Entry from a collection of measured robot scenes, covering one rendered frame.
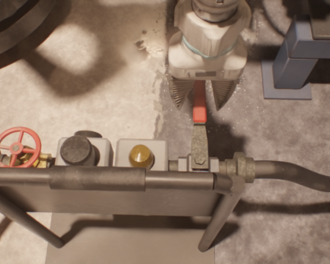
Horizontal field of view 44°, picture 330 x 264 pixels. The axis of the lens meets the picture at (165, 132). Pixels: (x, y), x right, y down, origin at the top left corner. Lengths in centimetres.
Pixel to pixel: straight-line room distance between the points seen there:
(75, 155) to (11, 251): 57
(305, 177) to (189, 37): 33
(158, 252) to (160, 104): 42
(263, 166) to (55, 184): 32
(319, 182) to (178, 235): 45
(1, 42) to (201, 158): 80
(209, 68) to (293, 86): 74
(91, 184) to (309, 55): 76
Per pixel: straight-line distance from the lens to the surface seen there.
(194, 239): 107
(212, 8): 45
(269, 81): 127
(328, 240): 115
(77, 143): 62
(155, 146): 65
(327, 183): 78
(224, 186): 53
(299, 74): 120
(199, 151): 64
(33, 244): 113
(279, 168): 67
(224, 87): 63
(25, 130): 65
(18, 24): 126
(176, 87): 63
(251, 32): 137
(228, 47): 51
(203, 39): 48
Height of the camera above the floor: 106
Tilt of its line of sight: 66 degrees down
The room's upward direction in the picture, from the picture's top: straight up
